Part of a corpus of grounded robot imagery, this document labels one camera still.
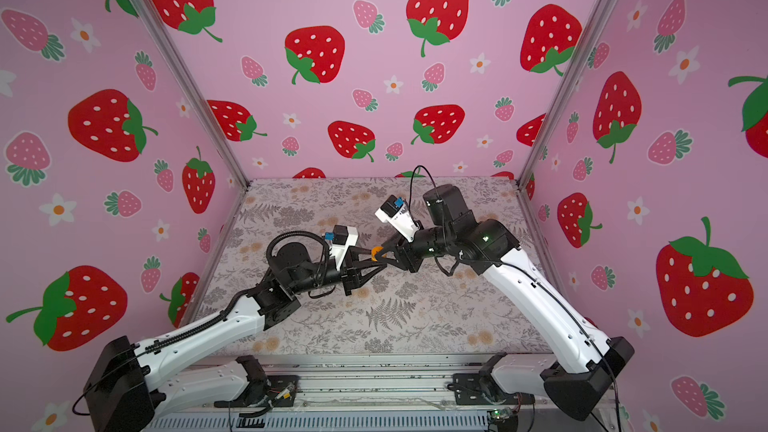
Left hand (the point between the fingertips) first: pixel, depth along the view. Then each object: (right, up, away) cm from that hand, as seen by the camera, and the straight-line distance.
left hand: (384, 260), depth 65 cm
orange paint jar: (-2, +2, -2) cm, 4 cm away
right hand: (0, +3, -1) cm, 3 cm away
